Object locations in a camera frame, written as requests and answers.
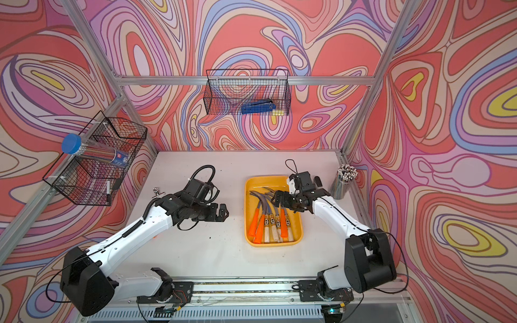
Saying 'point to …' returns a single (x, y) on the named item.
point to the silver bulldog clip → (158, 194)
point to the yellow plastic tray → (274, 183)
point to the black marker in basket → (108, 195)
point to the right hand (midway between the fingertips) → (281, 207)
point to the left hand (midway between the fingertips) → (222, 214)
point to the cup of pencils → (346, 174)
